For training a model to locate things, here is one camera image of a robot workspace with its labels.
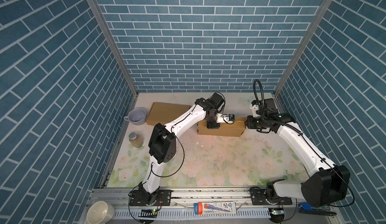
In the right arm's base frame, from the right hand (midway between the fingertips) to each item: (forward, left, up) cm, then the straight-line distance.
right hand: (245, 120), depth 82 cm
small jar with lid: (-12, +61, -8) cm, 63 cm away
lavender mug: (+8, +70, -14) cm, 72 cm away
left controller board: (-44, +47, -21) cm, 68 cm away
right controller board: (-39, -16, -24) cm, 49 cm away
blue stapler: (-36, -28, -18) cm, 49 cm away
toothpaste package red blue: (-39, +11, -17) cm, 44 cm away
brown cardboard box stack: (-3, +5, -4) cm, 7 cm away
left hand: (+1, +15, -6) cm, 16 cm away
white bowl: (-46, +67, -14) cm, 82 cm away
